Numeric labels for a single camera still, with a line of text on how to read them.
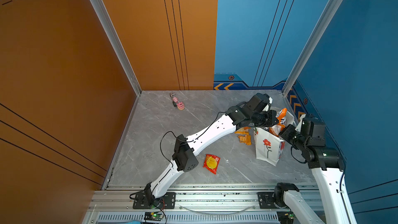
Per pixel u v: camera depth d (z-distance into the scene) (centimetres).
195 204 73
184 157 51
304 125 52
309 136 49
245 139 94
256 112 59
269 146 72
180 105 109
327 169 43
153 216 71
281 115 70
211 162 83
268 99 58
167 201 73
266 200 72
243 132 96
